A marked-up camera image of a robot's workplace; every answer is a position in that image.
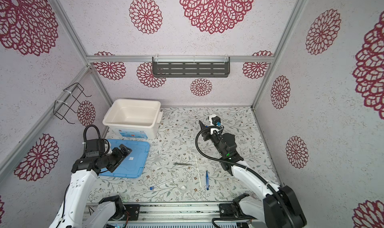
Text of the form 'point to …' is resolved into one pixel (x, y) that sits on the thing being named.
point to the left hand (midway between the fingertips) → (127, 157)
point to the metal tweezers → (177, 163)
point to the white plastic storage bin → (132, 118)
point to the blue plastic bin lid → (135, 165)
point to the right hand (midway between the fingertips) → (205, 117)
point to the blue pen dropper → (207, 180)
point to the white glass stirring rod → (197, 167)
